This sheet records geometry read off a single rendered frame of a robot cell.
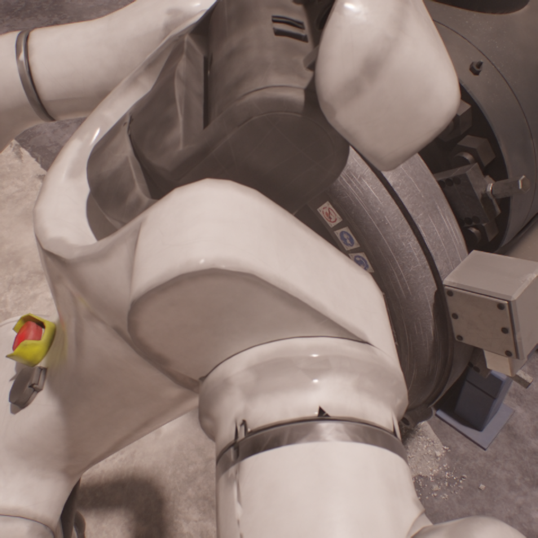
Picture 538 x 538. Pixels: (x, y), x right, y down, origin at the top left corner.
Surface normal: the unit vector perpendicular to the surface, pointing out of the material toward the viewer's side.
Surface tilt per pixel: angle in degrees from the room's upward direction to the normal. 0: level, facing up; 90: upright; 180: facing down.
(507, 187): 68
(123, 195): 45
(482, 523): 40
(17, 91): 78
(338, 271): 49
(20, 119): 112
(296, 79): 19
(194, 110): 58
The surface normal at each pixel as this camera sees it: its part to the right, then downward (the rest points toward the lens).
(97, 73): -0.07, 0.48
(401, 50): 0.33, 0.19
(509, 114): 0.51, -0.07
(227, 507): -0.86, -0.25
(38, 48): -0.10, -0.22
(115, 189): -0.62, -0.14
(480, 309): -0.69, 0.56
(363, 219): -0.47, 0.44
